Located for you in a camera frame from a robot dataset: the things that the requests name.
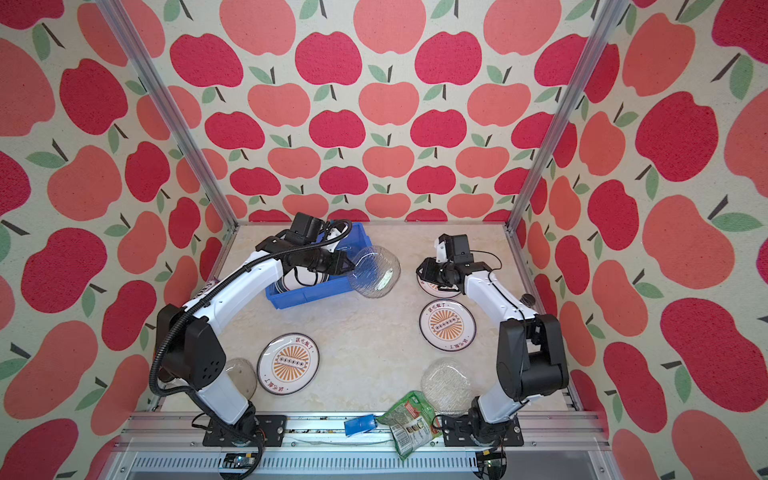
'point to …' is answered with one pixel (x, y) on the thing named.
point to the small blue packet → (360, 425)
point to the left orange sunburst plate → (287, 364)
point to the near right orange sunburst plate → (447, 325)
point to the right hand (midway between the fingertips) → (428, 269)
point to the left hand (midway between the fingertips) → (357, 267)
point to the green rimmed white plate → (299, 277)
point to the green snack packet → (412, 422)
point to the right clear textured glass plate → (449, 385)
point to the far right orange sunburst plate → (433, 289)
